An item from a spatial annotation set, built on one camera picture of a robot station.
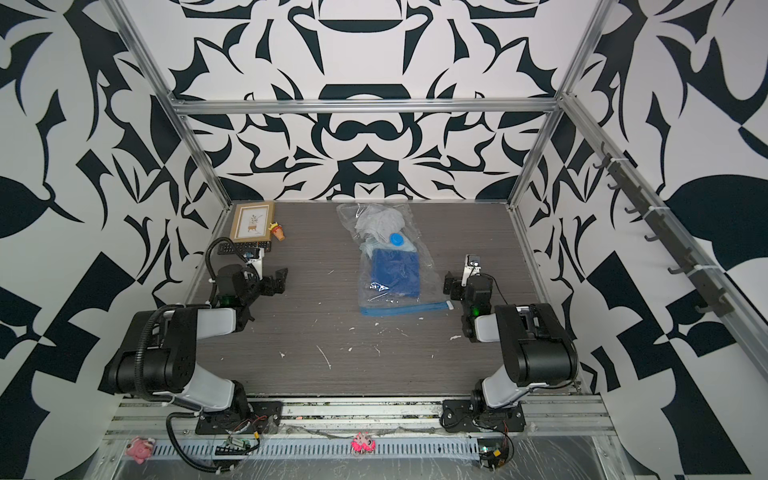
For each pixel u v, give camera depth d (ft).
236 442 2.28
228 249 3.44
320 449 2.34
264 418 2.41
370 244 3.36
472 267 2.68
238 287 2.41
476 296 2.39
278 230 3.55
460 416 2.44
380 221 3.52
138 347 1.37
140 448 2.24
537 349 1.52
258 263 2.74
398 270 3.26
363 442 2.30
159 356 1.48
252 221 3.73
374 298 2.92
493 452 2.33
